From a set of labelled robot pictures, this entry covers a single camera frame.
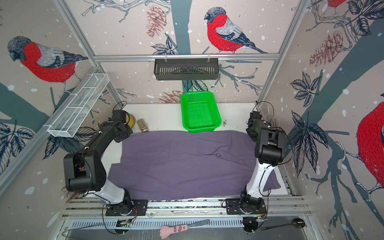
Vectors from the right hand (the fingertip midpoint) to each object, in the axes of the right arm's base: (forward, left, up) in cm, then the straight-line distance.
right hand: (253, 133), depth 102 cm
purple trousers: (-24, +45, 0) cm, 51 cm away
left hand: (-9, +82, +13) cm, 84 cm away
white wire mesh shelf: (-13, +103, +32) cm, 108 cm away
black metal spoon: (-50, -9, +2) cm, 51 cm away
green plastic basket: (+20, +38, 0) cm, 43 cm away
